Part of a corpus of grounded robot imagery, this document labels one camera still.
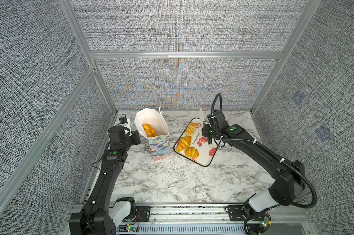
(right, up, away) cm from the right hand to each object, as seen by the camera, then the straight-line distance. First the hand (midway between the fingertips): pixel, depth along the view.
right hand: (204, 129), depth 83 cm
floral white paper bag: (-33, +3, +11) cm, 35 cm away
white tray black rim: (-5, -11, +16) cm, 20 cm away
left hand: (-37, -1, -3) cm, 38 cm away
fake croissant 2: (-11, -10, +12) cm, 19 cm away
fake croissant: (-6, -15, +8) cm, 18 cm away
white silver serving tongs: (+1, -8, -9) cm, 12 cm away
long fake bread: (-33, -2, +8) cm, 34 cm away
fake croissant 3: (-6, -1, +19) cm, 20 cm away
